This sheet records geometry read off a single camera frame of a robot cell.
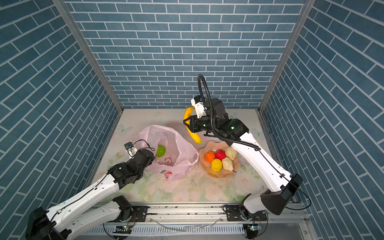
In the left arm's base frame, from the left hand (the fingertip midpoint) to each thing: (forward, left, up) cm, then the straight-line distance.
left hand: (146, 155), depth 81 cm
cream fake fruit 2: (-3, -45, -5) cm, 46 cm away
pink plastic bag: (-3, -19, +6) cm, 20 cm away
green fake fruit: (+7, -6, -7) cm, 11 cm away
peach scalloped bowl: (-3, -33, -10) cm, 34 cm away
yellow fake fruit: (-3, -39, -6) cm, 39 cm away
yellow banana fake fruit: (-1, -27, +20) cm, 33 cm away
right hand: (+5, -21, +25) cm, 33 cm away
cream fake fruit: (+2, -48, -1) cm, 48 cm away
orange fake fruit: (+2, -35, -5) cm, 36 cm away
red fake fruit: (+3, -42, -6) cm, 42 cm away
